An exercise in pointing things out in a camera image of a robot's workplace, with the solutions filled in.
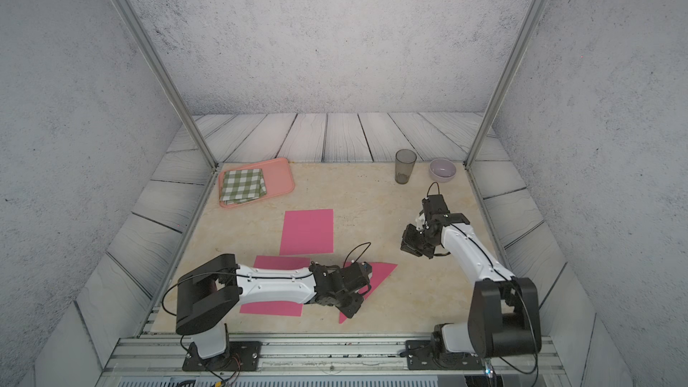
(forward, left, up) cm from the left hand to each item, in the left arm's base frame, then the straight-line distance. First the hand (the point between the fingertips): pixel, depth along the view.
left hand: (361, 310), depth 80 cm
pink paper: (+28, +19, -1) cm, 34 cm away
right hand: (+16, -14, +9) cm, 23 cm away
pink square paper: (+12, -6, 0) cm, 13 cm away
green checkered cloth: (+50, +47, +1) cm, 68 cm away
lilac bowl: (+55, -37, +3) cm, 66 cm away
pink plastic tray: (+56, +34, 0) cm, 66 cm away
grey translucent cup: (+50, -19, +12) cm, 55 cm away
